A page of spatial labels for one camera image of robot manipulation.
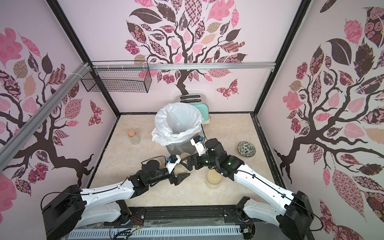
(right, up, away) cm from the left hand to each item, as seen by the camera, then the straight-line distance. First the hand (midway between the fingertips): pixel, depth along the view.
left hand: (186, 169), depth 77 cm
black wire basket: (-44, +55, +18) cm, 73 cm away
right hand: (+1, +7, -5) cm, 9 cm away
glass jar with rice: (-3, +1, -1) cm, 4 cm away
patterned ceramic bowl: (+39, +8, +21) cm, 45 cm away
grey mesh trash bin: (-1, +8, +23) cm, 24 cm away
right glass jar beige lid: (+14, -4, -1) cm, 15 cm away
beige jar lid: (-1, +9, -5) cm, 10 cm away
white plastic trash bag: (-8, +25, +17) cm, 31 cm away
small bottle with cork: (-38, +15, +25) cm, 47 cm away
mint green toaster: (+7, +42, +29) cm, 51 cm away
